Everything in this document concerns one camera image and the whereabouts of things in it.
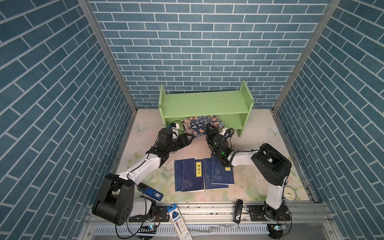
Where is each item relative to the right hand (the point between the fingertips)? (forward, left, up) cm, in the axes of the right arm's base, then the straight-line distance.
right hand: (203, 123), depth 88 cm
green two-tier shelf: (+7, -16, +8) cm, 19 cm away
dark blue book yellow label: (-24, +5, -18) cm, 31 cm away
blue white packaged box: (-50, +7, -18) cm, 53 cm away
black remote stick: (-40, -20, -17) cm, 48 cm away
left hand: (-9, +6, -2) cm, 11 cm away
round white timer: (-31, -47, -16) cm, 58 cm away
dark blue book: (-22, -11, -19) cm, 31 cm away
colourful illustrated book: (0, +4, -3) cm, 5 cm away
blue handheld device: (-36, +26, -16) cm, 47 cm away
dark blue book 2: (-19, +14, -18) cm, 30 cm away
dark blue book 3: (-23, -4, -19) cm, 30 cm away
